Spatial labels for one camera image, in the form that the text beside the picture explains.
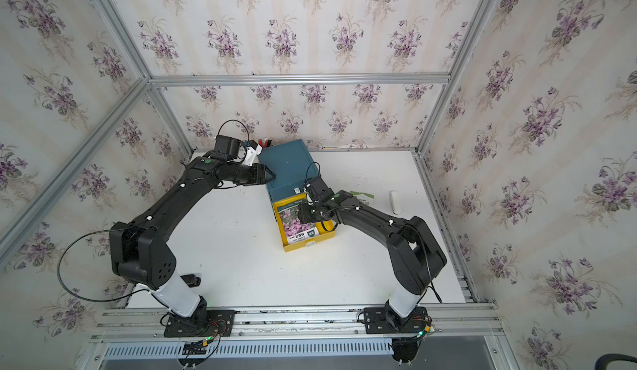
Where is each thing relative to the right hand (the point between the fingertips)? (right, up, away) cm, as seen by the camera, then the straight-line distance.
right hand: (307, 214), depth 87 cm
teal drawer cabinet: (-5, +18, -1) cm, 18 cm away
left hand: (-12, +13, -3) cm, 18 cm away
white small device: (+35, +4, +12) cm, 37 cm away
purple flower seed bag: (-4, -5, -1) cm, 6 cm away
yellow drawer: (+7, -2, -13) cm, 15 cm away
